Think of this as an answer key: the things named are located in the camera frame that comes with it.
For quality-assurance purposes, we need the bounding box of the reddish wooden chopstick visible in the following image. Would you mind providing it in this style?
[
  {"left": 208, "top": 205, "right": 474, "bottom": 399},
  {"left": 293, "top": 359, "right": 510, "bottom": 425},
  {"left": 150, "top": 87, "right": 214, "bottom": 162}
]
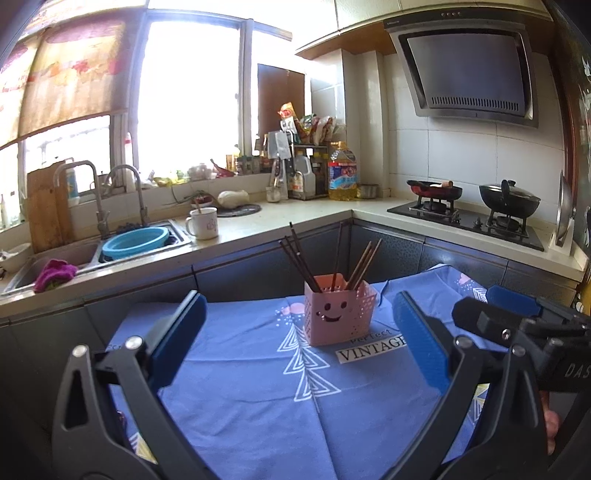
[{"left": 352, "top": 239, "right": 383, "bottom": 290}]

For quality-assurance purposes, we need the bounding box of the brown wooden chopstick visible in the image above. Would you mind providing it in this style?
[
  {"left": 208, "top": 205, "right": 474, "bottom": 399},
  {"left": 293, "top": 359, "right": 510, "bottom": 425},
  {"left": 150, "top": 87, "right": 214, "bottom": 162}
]
[{"left": 345, "top": 241, "right": 373, "bottom": 290}]

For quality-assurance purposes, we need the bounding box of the person's right hand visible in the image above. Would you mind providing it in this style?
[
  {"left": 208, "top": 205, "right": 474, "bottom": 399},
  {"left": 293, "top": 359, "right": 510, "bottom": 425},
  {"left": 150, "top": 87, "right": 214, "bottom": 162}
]
[{"left": 540, "top": 392, "right": 560, "bottom": 455}]

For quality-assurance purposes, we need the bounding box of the black gas stove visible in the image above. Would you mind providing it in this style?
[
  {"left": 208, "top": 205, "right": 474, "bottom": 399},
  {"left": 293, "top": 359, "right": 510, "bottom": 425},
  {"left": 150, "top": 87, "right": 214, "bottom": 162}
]
[{"left": 388, "top": 197, "right": 544, "bottom": 252}]

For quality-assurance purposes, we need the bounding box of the black wok with lid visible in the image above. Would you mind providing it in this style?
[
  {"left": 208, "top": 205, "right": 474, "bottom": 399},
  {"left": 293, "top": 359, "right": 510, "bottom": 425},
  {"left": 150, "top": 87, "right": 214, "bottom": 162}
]
[{"left": 479, "top": 179, "right": 541, "bottom": 219}]

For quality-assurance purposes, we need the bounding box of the red frying pan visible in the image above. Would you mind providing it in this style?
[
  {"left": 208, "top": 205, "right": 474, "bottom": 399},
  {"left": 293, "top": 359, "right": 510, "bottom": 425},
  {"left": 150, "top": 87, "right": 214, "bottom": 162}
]
[{"left": 407, "top": 180, "right": 463, "bottom": 202}]

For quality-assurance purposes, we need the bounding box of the pink smiley utensil holder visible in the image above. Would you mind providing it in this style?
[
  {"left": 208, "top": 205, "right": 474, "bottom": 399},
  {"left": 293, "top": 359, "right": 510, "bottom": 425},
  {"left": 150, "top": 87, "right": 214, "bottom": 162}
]
[{"left": 304, "top": 273, "right": 378, "bottom": 347}]

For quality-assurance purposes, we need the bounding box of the dark chopstick in holder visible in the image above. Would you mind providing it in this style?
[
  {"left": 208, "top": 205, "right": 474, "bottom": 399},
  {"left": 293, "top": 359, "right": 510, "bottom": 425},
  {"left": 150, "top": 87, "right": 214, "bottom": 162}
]
[
  {"left": 279, "top": 237, "right": 315, "bottom": 292},
  {"left": 290, "top": 223, "right": 322, "bottom": 293},
  {"left": 330, "top": 223, "right": 344, "bottom": 292},
  {"left": 281, "top": 236, "right": 322, "bottom": 293}
]

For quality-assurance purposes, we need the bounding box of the small steel bowl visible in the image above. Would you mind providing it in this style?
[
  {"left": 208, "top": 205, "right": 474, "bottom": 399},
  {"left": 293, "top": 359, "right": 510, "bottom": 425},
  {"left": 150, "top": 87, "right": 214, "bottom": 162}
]
[{"left": 358, "top": 184, "right": 379, "bottom": 199}]

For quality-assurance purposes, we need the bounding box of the blue patterned tablecloth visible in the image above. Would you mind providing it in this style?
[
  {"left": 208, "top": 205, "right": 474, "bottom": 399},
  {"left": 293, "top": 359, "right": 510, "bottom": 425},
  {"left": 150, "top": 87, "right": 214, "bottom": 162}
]
[{"left": 105, "top": 263, "right": 541, "bottom": 480}]

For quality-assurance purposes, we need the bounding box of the magenta cloth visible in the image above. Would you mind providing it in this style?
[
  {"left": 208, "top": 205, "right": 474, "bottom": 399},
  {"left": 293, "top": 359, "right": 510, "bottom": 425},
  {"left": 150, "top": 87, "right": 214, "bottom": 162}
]
[{"left": 33, "top": 259, "right": 78, "bottom": 293}]

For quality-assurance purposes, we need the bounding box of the steel sink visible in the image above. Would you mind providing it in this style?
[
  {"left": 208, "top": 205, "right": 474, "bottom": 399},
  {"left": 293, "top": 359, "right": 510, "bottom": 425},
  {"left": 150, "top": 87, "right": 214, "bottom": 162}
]
[{"left": 1, "top": 220, "right": 190, "bottom": 296}]

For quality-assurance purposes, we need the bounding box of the yellow cooking oil bottle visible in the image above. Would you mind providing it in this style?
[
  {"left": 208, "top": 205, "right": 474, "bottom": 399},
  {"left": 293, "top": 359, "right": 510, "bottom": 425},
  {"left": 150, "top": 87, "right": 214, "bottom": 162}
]
[{"left": 328, "top": 141, "right": 358, "bottom": 201}]

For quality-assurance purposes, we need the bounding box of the blue plastic basin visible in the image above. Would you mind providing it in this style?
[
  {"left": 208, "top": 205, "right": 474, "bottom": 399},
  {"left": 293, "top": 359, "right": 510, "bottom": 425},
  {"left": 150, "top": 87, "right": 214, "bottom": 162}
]
[{"left": 101, "top": 227, "right": 169, "bottom": 260}]

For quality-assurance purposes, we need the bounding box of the black spice rack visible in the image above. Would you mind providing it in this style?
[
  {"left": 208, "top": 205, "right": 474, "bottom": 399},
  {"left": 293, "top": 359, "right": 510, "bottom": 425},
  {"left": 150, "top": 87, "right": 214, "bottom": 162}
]
[{"left": 288, "top": 148, "right": 328, "bottom": 200}]

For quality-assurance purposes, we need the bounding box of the left steel faucet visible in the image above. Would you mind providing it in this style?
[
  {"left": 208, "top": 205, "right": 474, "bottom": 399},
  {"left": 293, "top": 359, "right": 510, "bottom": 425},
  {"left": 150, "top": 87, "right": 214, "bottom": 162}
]
[{"left": 53, "top": 160, "right": 110, "bottom": 240}]

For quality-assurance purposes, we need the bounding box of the steel faucet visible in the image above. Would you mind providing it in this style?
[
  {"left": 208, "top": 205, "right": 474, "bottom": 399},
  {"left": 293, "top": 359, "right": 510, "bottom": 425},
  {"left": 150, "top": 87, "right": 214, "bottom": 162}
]
[
  {"left": 102, "top": 163, "right": 150, "bottom": 228},
  {"left": 53, "top": 160, "right": 110, "bottom": 240}
]

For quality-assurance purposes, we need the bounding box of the steel range hood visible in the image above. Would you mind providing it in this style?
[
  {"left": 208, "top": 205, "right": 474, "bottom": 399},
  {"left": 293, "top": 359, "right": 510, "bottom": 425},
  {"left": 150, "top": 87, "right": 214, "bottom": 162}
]
[{"left": 384, "top": 7, "right": 539, "bottom": 128}]

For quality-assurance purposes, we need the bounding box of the wooden cutting board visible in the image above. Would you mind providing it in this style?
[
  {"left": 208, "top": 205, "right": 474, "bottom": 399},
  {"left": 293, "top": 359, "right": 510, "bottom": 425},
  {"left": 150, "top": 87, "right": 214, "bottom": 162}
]
[{"left": 27, "top": 161, "right": 74, "bottom": 253}]

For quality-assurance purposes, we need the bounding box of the white plastic jug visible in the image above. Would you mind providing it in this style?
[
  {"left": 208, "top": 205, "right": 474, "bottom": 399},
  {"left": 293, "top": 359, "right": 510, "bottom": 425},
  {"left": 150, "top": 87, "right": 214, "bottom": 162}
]
[{"left": 291, "top": 151, "right": 317, "bottom": 200}]

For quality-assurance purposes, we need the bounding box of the right steel faucet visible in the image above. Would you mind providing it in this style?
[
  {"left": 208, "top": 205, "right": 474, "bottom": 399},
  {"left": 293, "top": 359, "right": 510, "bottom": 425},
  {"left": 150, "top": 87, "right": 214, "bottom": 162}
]
[{"left": 102, "top": 163, "right": 150, "bottom": 228}]

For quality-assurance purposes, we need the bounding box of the snack packets pile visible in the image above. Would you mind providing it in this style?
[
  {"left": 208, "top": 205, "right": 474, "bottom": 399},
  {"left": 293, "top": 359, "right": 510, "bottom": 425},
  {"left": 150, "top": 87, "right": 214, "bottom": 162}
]
[{"left": 277, "top": 102, "right": 346, "bottom": 146}]

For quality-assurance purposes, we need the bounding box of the white mug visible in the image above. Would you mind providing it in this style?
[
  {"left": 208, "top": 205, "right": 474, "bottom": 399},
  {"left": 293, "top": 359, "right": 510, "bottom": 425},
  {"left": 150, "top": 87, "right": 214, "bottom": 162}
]
[{"left": 185, "top": 207, "right": 218, "bottom": 241}]

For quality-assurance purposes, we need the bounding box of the brown cardboard panel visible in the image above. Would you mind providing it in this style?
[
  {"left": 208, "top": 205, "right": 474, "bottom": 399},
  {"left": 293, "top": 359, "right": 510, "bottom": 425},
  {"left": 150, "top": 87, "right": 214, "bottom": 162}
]
[{"left": 256, "top": 64, "right": 304, "bottom": 138}]

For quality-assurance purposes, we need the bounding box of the patterned window blind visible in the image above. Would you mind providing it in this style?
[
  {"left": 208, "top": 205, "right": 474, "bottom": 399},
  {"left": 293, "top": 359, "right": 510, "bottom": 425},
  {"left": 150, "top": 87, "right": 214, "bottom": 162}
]
[{"left": 1, "top": 8, "right": 142, "bottom": 148}]

